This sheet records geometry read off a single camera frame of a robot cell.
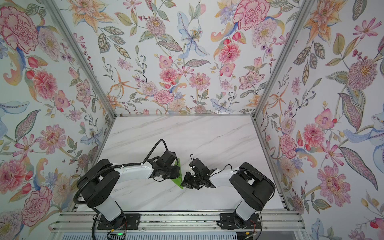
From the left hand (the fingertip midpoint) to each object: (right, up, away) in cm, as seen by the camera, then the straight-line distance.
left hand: (182, 176), depth 88 cm
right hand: (-1, -4, -3) cm, 5 cm away
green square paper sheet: (-2, -3, 0) cm, 3 cm away
